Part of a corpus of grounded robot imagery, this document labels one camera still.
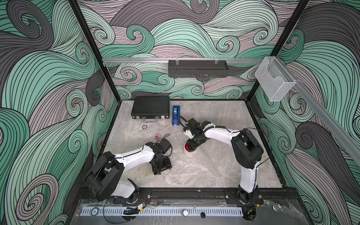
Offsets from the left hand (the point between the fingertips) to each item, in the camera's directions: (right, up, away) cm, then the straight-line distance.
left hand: (168, 169), depth 81 cm
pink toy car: (-8, +16, +14) cm, 23 cm away
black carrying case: (-16, +38, +28) cm, 50 cm away
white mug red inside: (+12, +10, +1) cm, 15 cm away
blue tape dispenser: (+4, +32, +22) cm, 39 cm away
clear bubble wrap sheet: (+21, +5, -2) cm, 22 cm away
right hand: (+15, +11, +10) cm, 21 cm away
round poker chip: (-20, +23, +22) cm, 37 cm away
